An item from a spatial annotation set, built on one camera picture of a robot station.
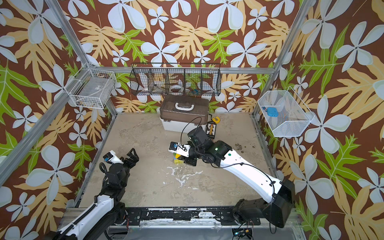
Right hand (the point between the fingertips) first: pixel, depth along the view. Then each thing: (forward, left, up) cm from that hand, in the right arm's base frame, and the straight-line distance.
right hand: (179, 152), depth 72 cm
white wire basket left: (+38, +53, +12) cm, 66 cm away
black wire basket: (+51, +4, +8) cm, 52 cm away
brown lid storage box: (+29, 0, -3) cm, 29 cm away
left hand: (+6, +30, -9) cm, 32 cm away
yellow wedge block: (-1, +1, 0) cm, 2 cm away
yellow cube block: (+5, +3, -21) cm, 21 cm away
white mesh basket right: (+22, -59, +3) cm, 63 cm away
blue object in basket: (+24, -53, +3) cm, 59 cm away
